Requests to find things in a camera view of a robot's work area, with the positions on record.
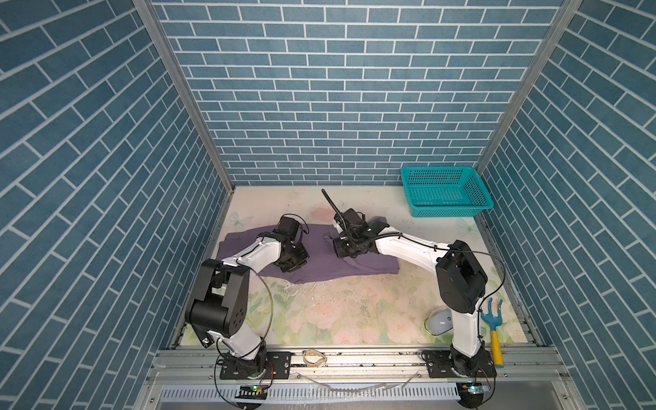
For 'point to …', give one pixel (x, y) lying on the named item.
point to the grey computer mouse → (439, 321)
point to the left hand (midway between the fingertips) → (307, 260)
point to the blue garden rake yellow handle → (494, 321)
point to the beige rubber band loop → (319, 363)
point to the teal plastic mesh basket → (446, 191)
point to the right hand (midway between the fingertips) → (332, 247)
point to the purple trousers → (323, 265)
